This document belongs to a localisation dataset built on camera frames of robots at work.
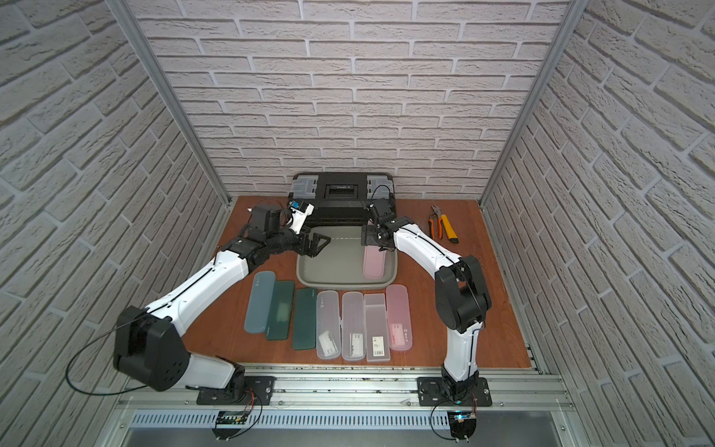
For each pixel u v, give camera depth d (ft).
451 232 3.58
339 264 3.10
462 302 1.64
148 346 1.35
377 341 2.66
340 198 3.20
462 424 2.32
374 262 3.10
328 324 2.80
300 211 2.33
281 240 2.23
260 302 2.94
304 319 2.80
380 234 2.23
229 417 2.38
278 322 2.79
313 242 2.38
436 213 3.74
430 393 2.41
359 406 2.40
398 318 2.81
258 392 2.43
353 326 2.81
